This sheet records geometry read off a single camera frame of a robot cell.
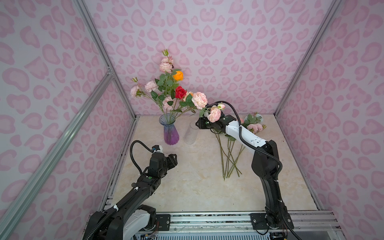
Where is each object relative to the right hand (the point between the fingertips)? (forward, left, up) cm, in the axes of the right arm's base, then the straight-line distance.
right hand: (197, 121), depth 90 cm
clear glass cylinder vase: (-2, +4, -10) cm, 11 cm away
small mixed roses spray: (+14, -40, -16) cm, 45 cm away
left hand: (-18, +13, -8) cm, 23 cm away
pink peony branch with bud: (+8, +34, +16) cm, 39 cm away
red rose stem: (-17, -20, -19) cm, 32 cm away
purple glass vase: (0, +18, -14) cm, 23 cm away
